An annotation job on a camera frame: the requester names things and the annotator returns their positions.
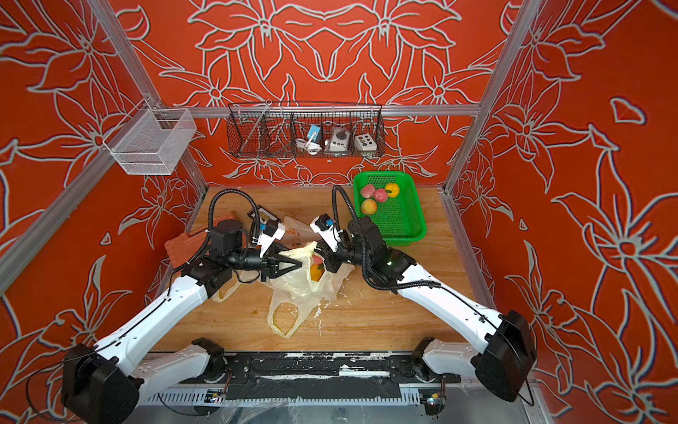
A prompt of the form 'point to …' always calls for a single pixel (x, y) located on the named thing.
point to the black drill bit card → (268, 216)
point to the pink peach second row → (380, 195)
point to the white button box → (365, 142)
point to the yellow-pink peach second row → (369, 206)
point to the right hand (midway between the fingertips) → (307, 245)
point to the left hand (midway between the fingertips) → (300, 261)
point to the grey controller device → (339, 140)
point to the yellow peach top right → (392, 190)
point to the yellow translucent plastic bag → (297, 295)
